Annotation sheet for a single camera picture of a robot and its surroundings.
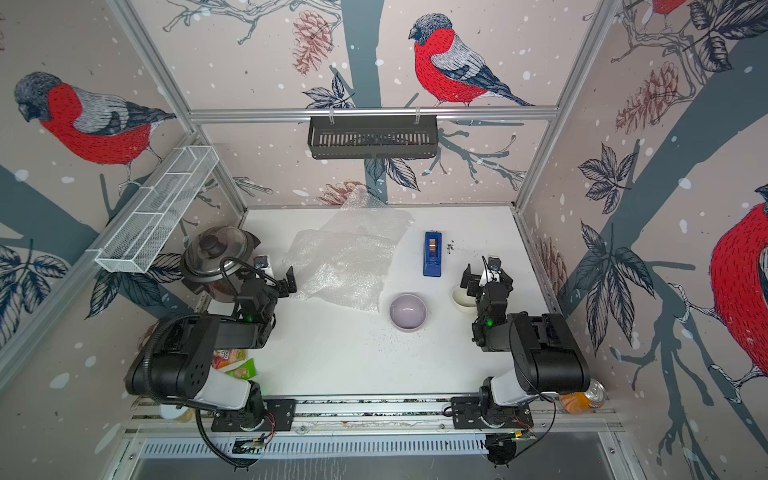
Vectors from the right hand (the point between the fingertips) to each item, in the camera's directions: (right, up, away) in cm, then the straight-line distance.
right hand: (487, 264), depth 91 cm
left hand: (-65, 0, +1) cm, 65 cm away
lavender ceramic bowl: (-25, -14, -2) cm, 29 cm away
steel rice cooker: (-81, +2, -7) cm, 81 cm away
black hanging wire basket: (-37, +45, +16) cm, 60 cm away
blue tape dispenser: (-16, +1, +9) cm, 18 cm away
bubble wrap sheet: (-46, 0, +10) cm, 47 cm away
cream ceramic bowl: (-7, -11, -2) cm, 14 cm away
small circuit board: (-65, -42, -20) cm, 80 cm away
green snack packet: (-70, -28, -11) cm, 76 cm away
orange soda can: (+16, -30, -22) cm, 41 cm away
